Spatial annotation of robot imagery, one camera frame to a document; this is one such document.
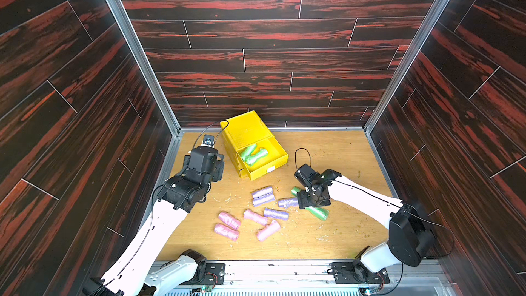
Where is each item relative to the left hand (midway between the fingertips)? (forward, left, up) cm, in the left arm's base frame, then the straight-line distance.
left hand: (207, 159), depth 72 cm
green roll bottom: (+8, -15, -11) cm, 20 cm away
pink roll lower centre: (-16, -21, -27) cm, 38 cm away
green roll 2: (+13, -13, -11) cm, 21 cm away
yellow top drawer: (+9, -25, -10) cm, 28 cm away
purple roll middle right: (-4, -31, -26) cm, 41 cm away
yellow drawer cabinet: (+22, -11, -7) cm, 25 cm away
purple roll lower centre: (-9, -26, -26) cm, 38 cm away
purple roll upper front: (-1, -20, -26) cm, 33 cm away
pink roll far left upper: (-12, -6, -26) cm, 29 cm away
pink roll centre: (-10, -17, -27) cm, 33 cm away
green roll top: (+2, -35, -25) cm, 43 cm away
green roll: (-8, -45, -27) cm, 53 cm away
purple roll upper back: (+4, -22, -26) cm, 34 cm away
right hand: (-4, -41, -22) cm, 47 cm away
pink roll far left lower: (-17, -6, -26) cm, 31 cm away
